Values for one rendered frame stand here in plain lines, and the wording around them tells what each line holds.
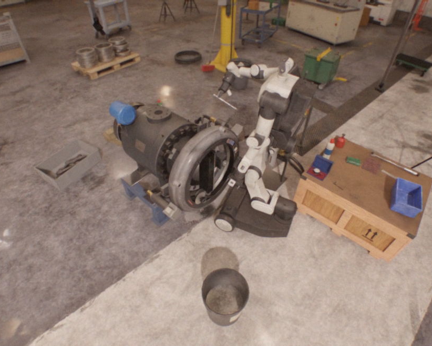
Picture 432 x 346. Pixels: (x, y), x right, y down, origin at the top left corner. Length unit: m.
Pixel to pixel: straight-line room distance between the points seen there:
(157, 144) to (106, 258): 1.10
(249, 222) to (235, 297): 0.65
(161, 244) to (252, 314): 0.97
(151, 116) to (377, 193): 2.00
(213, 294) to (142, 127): 1.43
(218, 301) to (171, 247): 0.67
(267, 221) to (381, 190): 1.02
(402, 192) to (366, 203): 0.40
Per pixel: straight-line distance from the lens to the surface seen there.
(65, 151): 3.55
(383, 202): 2.45
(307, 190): 2.47
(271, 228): 2.29
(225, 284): 2.06
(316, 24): 7.79
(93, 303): 2.34
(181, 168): 1.76
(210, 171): 1.95
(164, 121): 2.16
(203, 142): 1.78
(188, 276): 2.23
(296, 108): 1.59
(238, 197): 2.42
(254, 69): 1.96
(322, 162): 2.45
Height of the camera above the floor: 2.05
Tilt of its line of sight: 45 degrees down
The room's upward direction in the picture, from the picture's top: straight up
